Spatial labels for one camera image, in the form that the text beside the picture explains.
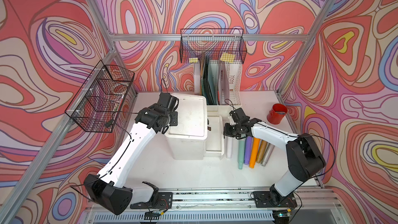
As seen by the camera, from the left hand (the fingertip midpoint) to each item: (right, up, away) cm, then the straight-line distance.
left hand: (173, 117), depth 75 cm
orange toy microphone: (+46, -17, +14) cm, 51 cm away
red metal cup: (+62, +1, +21) cm, 66 cm away
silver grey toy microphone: (+52, -21, +11) cm, 57 cm away
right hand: (+28, -12, +15) cm, 33 cm away
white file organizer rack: (+27, +22, +27) cm, 44 cm away
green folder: (+19, +19, +13) cm, 30 cm away
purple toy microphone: (+41, -20, +12) cm, 47 cm away
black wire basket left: (-39, +7, +3) cm, 40 cm away
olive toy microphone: (+50, -19, +13) cm, 55 cm away
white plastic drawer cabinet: (+8, -8, -8) cm, 14 cm away
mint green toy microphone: (+37, -21, +11) cm, 44 cm away
